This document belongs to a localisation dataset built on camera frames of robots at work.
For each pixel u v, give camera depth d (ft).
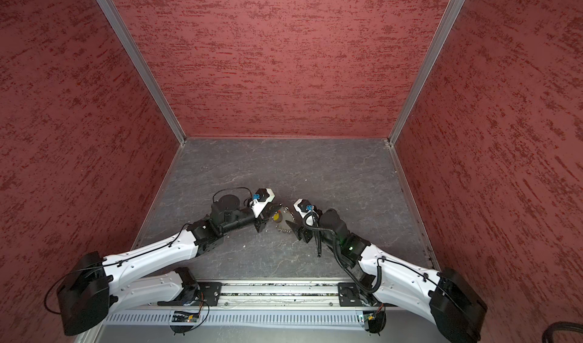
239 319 2.54
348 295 2.43
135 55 2.87
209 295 2.45
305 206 2.12
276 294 2.48
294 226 2.48
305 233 2.24
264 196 2.03
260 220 2.15
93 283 1.31
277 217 2.62
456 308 1.35
